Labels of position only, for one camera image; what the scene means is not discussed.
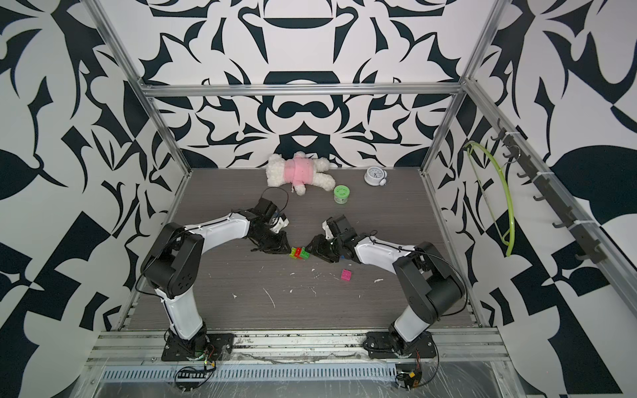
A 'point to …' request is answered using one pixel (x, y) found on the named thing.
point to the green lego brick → (293, 253)
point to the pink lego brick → (346, 274)
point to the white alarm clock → (376, 176)
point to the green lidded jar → (341, 194)
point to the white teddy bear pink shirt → (298, 171)
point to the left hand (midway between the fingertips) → (288, 246)
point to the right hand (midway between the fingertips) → (308, 247)
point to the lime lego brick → (305, 254)
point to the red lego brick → (299, 252)
